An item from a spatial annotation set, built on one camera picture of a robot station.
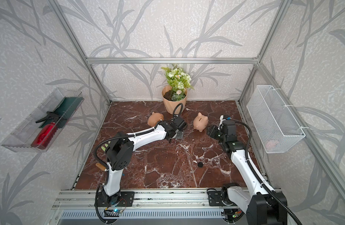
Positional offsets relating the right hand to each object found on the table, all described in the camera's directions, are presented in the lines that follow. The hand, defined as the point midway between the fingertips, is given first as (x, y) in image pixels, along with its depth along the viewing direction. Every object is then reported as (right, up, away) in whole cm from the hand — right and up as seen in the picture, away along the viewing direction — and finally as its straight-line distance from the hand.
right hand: (209, 127), depth 83 cm
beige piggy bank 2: (-4, +2, +13) cm, 14 cm away
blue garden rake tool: (-67, -24, +1) cm, 71 cm away
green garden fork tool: (-68, -14, +11) cm, 70 cm away
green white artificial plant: (-19, +29, +10) cm, 37 cm away
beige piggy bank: (-36, +5, +16) cm, 40 cm away
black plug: (-6, -23, +2) cm, 24 cm away
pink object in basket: (+29, -8, -11) cm, 32 cm away
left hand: (-21, -5, +11) cm, 24 cm away
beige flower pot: (-26, +14, +18) cm, 34 cm away
